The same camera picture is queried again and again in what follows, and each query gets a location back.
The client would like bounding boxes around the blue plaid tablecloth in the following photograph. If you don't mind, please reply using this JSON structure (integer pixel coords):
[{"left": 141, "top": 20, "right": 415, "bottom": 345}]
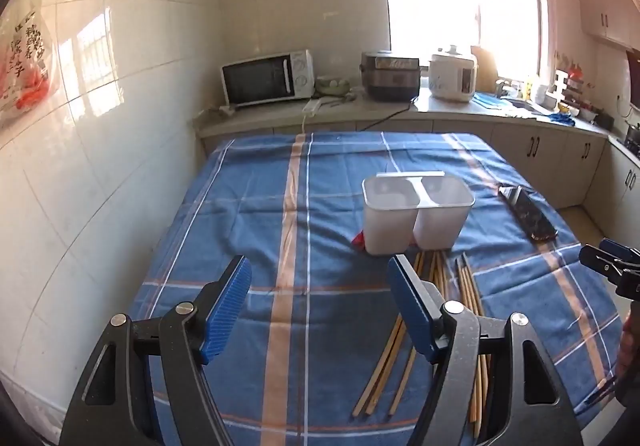
[{"left": 127, "top": 130, "right": 626, "bottom": 446}]

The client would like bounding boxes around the black smartphone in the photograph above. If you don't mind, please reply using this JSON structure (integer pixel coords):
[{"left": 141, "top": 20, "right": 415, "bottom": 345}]
[{"left": 497, "top": 183, "right": 559, "bottom": 242}]

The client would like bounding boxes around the white microwave oven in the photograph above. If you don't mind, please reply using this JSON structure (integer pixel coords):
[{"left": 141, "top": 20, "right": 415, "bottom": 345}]
[{"left": 221, "top": 50, "right": 315, "bottom": 106}]

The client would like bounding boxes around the black appliance cable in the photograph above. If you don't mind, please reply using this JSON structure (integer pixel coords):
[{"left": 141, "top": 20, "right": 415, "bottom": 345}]
[{"left": 370, "top": 99, "right": 418, "bottom": 132}]

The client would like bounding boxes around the blue dish cloth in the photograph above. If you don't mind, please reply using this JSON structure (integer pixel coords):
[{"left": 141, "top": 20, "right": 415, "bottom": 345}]
[{"left": 474, "top": 93, "right": 507, "bottom": 111}]

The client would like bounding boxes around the wooden cutting board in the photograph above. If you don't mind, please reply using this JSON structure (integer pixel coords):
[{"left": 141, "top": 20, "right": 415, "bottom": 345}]
[{"left": 471, "top": 45, "right": 493, "bottom": 93}]

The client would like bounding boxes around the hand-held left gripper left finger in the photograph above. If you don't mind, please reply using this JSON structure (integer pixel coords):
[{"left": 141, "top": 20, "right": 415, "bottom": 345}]
[{"left": 59, "top": 255, "right": 253, "bottom": 446}]

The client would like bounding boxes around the white extension socket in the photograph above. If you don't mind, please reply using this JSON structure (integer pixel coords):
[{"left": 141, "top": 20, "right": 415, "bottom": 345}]
[{"left": 197, "top": 104, "right": 236, "bottom": 119}]

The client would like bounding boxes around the person's right hand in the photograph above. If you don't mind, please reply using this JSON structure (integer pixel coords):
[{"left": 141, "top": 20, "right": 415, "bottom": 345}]
[{"left": 618, "top": 313, "right": 640, "bottom": 384}]

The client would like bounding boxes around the dark rice cooker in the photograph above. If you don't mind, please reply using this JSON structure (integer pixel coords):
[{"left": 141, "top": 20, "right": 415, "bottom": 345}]
[{"left": 360, "top": 50, "right": 421, "bottom": 103}]

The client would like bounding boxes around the black range hood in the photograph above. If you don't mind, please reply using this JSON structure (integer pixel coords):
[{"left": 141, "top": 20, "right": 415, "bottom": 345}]
[{"left": 627, "top": 50, "right": 640, "bottom": 108}]

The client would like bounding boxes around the white two-compartment utensil holder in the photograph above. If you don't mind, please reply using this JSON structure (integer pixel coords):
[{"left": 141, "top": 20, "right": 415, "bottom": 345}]
[{"left": 362, "top": 171, "right": 476, "bottom": 256}]

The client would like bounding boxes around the green bowl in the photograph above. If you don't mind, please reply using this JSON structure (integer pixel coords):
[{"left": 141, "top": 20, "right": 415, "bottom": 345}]
[{"left": 315, "top": 75, "right": 351, "bottom": 97}]

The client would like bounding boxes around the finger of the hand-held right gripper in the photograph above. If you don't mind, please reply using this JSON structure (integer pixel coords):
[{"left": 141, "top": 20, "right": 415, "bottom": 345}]
[
  {"left": 579, "top": 245, "right": 640, "bottom": 298},
  {"left": 599, "top": 237, "right": 640, "bottom": 262}
]

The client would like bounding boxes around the white red printed plastic bag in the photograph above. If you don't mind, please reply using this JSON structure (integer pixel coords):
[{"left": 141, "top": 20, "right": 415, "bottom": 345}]
[{"left": 0, "top": 1, "right": 62, "bottom": 129}]

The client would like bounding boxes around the white pressure cooker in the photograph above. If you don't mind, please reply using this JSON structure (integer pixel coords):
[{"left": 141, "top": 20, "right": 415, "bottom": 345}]
[{"left": 429, "top": 44, "right": 478, "bottom": 102}]

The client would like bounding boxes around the white spice rack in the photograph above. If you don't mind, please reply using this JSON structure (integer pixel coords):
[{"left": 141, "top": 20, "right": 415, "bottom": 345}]
[{"left": 552, "top": 66, "right": 586, "bottom": 103}]

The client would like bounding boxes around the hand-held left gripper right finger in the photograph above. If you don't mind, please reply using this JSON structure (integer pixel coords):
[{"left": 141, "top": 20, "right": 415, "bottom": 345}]
[{"left": 387, "top": 253, "right": 585, "bottom": 446}]

